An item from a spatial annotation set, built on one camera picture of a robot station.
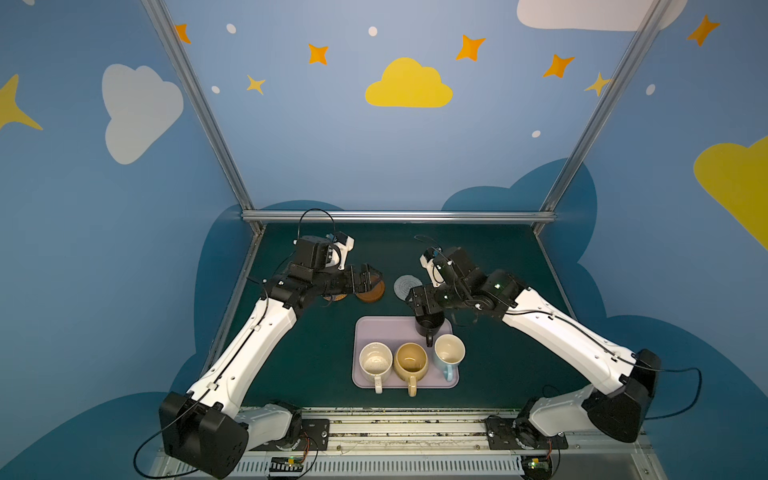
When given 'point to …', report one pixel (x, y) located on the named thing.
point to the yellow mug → (410, 362)
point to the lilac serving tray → (392, 331)
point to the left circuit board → (286, 466)
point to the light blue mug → (449, 351)
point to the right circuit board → (537, 467)
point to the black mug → (429, 324)
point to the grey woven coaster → (404, 284)
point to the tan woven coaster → (339, 297)
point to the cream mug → (375, 361)
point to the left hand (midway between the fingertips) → (368, 274)
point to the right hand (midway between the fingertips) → (423, 293)
